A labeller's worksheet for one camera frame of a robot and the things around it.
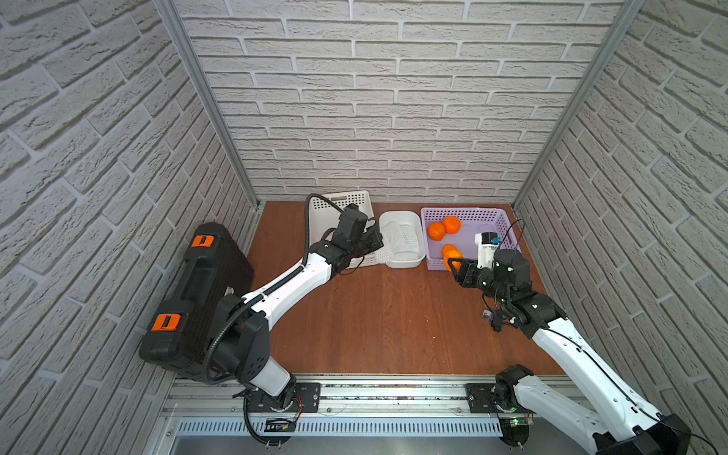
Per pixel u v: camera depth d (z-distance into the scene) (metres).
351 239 0.62
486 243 0.66
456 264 0.73
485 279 0.64
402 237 1.01
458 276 0.69
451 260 0.75
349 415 0.72
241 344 0.42
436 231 1.03
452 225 1.08
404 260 0.97
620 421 0.40
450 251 0.76
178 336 0.58
